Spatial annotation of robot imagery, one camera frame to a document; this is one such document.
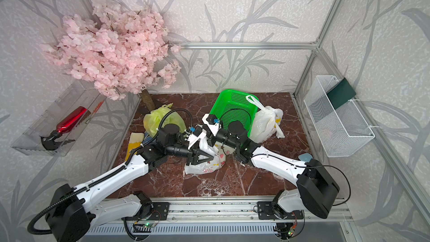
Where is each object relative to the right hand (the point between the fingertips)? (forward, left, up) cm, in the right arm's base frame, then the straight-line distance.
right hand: (199, 124), depth 71 cm
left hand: (-13, -5, -5) cm, 15 cm away
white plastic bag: (-9, -9, -7) cm, 15 cm away
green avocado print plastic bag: (+11, +24, -11) cm, 29 cm away
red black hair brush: (-12, +51, +7) cm, 53 cm away
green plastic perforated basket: (+33, -18, -27) cm, 46 cm away
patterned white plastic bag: (+9, -33, -13) cm, 37 cm away
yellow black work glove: (+6, +40, -24) cm, 47 cm away
